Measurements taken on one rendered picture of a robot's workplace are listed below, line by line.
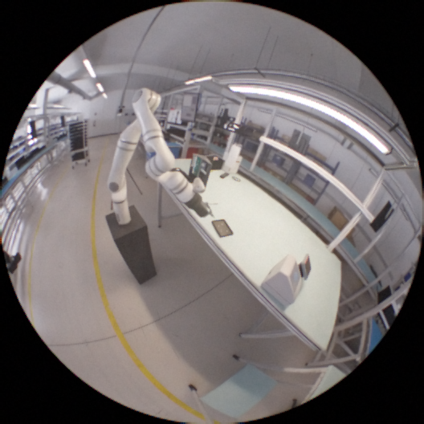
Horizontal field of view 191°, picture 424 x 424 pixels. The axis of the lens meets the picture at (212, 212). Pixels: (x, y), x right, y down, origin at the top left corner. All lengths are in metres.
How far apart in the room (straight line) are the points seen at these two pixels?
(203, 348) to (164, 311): 0.56
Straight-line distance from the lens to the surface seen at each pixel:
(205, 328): 1.50
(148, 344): 1.51
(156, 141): 0.44
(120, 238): 0.82
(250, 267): 0.61
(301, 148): 2.45
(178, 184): 0.44
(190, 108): 2.20
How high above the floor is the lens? 1.46
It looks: 37 degrees down
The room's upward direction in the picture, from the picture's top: 19 degrees clockwise
